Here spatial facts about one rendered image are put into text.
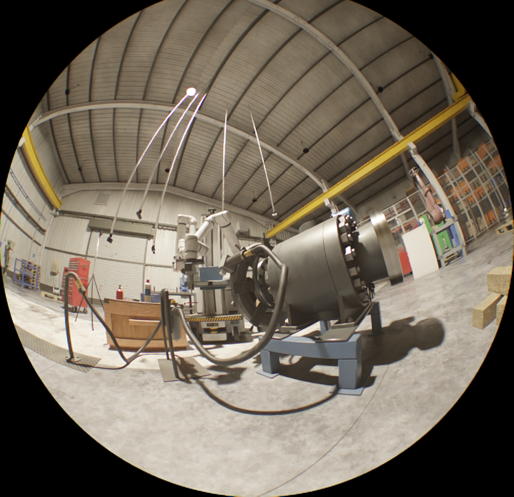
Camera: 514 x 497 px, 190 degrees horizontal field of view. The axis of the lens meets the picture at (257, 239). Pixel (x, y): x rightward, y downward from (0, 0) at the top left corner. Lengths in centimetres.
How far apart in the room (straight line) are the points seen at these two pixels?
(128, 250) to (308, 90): 1243
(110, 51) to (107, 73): 112
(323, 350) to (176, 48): 875
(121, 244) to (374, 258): 1037
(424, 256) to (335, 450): 427
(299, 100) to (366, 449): 871
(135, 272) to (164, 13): 1240
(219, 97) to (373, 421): 874
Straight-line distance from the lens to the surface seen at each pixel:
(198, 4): 858
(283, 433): 62
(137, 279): 956
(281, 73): 810
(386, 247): 76
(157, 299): 228
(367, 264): 83
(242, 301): 115
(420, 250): 448
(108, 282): 1000
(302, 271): 82
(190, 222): 203
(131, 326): 162
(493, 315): 112
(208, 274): 204
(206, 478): 54
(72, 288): 416
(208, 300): 210
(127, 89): 915
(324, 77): 859
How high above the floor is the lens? 48
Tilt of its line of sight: 22 degrees up
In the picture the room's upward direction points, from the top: 7 degrees counter-clockwise
